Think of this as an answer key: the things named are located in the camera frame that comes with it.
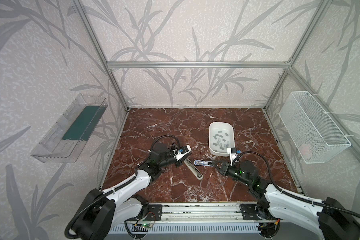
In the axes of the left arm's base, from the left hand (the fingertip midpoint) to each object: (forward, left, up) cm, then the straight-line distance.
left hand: (191, 146), depth 79 cm
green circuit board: (-34, +21, -16) cm, 43 cm away
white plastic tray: (+24, -25, -15) cm, 37 cm away
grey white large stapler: (-7, -2, -15) cm, 17 cm away
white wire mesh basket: (-5, -52, +19) cm, 55 cm away
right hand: (-5, -11, -3) cm, 13 cm away
